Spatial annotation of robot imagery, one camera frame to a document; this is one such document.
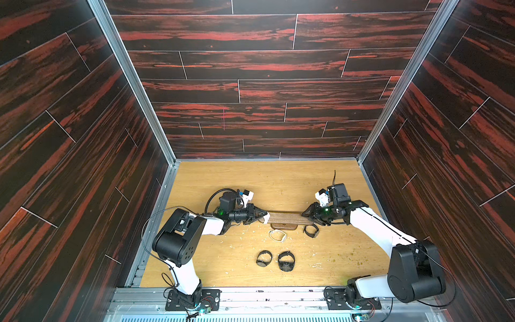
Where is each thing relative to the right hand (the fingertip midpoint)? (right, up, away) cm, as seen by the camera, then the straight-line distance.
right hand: (308, 214), depth 88 cm
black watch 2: (-11, -18, -10) cm, 24 cm away
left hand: (-18, 0, -2) cm, 18 cm away
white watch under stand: (-11, -11, -2) cm, 16 cm away
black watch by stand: (+2, -9, 0) cm, 10 cm away
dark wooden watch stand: (-10, -2, -2) cm, 10 cm away
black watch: (-21, -18, -8) cm, 29 cm away
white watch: (-19, -1, -2) cm, 19 cm away
